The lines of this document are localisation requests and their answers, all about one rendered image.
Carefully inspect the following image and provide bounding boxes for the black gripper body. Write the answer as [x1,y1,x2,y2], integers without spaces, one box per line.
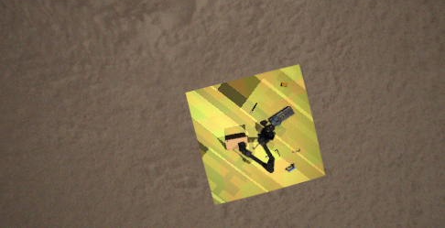
[260,120,267,132]

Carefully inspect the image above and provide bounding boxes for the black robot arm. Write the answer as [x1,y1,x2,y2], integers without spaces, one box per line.
[238,125,276,173]

